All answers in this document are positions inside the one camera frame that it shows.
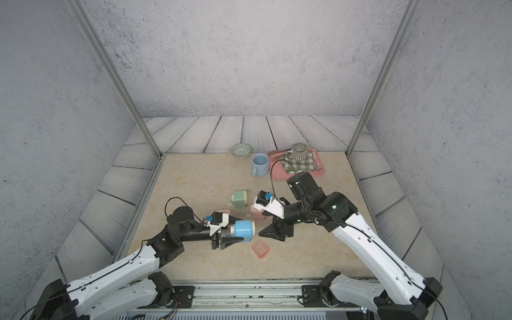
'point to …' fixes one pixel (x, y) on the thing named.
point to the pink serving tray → (279, 170)
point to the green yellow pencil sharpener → (238, 199)
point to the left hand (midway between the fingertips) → (242, 231)
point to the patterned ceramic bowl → (241, 150)
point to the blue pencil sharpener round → (244, 228)
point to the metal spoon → (316, 168)
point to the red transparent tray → (260, 248)
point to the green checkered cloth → (306, 165)
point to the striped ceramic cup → (298, 152)
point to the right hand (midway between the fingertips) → (265, 223)
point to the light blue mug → (260, 164)
